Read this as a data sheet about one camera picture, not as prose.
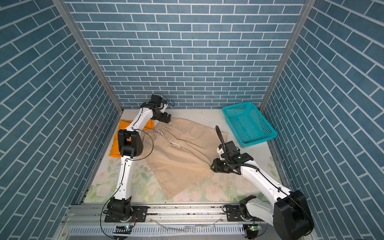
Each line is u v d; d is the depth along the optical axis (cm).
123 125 104
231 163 60
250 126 112
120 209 64
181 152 94
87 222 75
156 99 89
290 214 40
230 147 66
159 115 94
